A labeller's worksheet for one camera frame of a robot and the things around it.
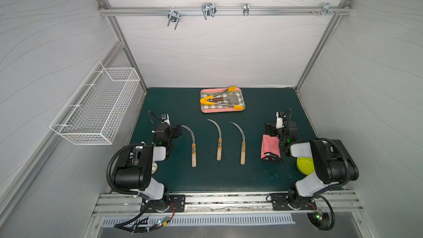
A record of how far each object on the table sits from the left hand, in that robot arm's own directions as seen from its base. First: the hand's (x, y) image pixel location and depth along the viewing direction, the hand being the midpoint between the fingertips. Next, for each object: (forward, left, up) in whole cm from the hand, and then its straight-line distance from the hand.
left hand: (171, 124), depth 94 cm
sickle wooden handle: (-15, -41, -5) cm, 44 cm away
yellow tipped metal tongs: (+22, -18, -3) cm, 29 cm away
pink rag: (-10, -56, -2) cm, 57 cm away
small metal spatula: (+26, -37, -5) cm, 46 cm away
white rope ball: (-24, +4, -3) cm, 24 cm away
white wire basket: (-10, +24, +25) cm, 37 cm away
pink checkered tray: (+16, -21, -5) cm, 27 cm away
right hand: (+4, -62, 0) cm, 62 cm away
